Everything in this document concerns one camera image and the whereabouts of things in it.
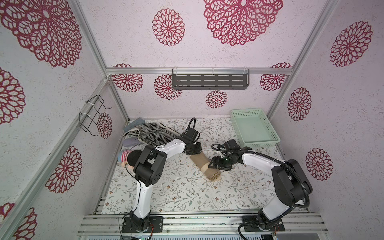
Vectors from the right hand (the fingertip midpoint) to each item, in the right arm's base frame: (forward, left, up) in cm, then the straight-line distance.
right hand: (212, 165), depth 89 cm
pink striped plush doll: (+3, +55, +2) cm, 55 cm away
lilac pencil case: (+20, +59, -5) cm, 62 cm away
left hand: (+11, +7, -2) cm, 13 cm away
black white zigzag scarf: (+25, +40, -1) cm, 47 cm away
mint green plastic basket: (+36, -34, -7) cm, 50 cm away
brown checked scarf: (+4, +8, 0) cm, 8 cm away
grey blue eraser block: (+37, +57, -2) cm, 68 cm away
